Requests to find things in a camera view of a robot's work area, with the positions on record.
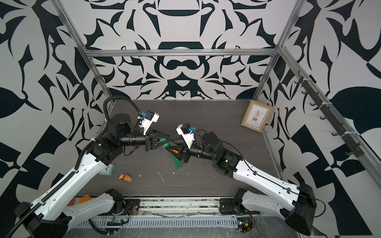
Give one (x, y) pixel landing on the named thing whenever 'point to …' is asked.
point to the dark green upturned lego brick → (165, 145)
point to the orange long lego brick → (175, 151)
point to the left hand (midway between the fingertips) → (168, 134)
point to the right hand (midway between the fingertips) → (169, 142)
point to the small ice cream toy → (126, 177)
